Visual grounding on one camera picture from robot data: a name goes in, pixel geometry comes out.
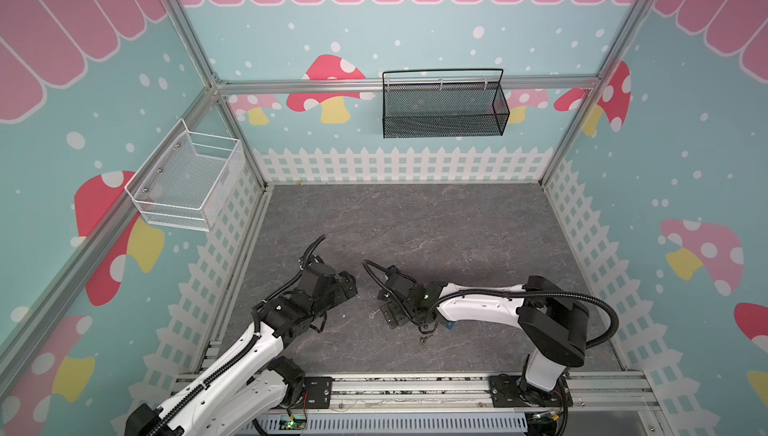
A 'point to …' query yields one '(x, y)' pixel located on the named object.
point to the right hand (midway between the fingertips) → (396, 306)
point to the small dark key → (423, 340)
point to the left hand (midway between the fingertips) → (343, 291)
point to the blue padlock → (450, 324)
